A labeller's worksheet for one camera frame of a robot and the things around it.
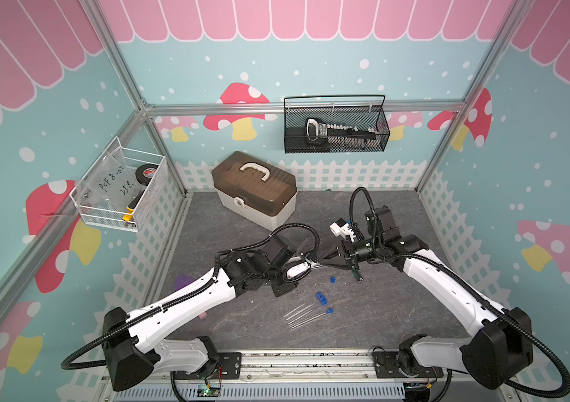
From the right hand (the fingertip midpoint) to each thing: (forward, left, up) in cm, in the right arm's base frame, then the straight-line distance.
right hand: (322, 262), depth 68 cm
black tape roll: (+28, +55, +9) cm, 62 cm away
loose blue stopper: (+6, -6, -25) cm, 27 cm away
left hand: (-1, +9, -7) cm, 12 cm away
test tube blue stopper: (+1, 0, -25) cm, 25 cm away
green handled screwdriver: (+8, -15, -25) cm, 30 cm away
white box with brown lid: (+33, +22, -4) cm, 40 cm away
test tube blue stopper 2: (-5, -4, -26) cm, 26 cm away
